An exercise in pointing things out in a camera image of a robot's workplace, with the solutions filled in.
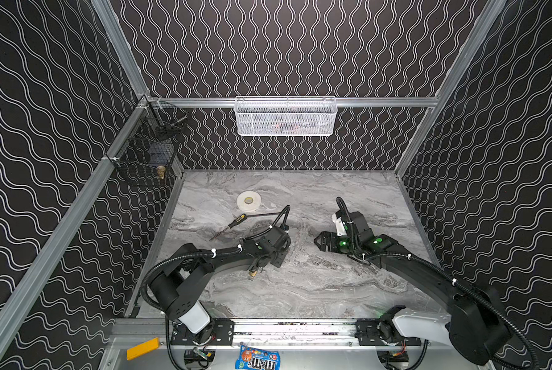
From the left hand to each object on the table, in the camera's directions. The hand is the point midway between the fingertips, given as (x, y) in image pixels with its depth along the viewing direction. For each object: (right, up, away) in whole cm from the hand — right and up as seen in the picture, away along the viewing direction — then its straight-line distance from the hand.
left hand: (286, 253), depth 88 cm
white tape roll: (-17, +20, +21) cm, 33 cm away
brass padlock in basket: (-45, +31, -6) cm, 55 cm away
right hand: (+14, +5, -4) cm, 16 cm away
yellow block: (-45, -25, -17) cm, 54 cm away
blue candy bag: (-10, -27, -19) cm, 35 cm away
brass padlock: (-12, -7, -2) cm, 14 cm away
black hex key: (-9, +14, +16) cm, 24 cm away
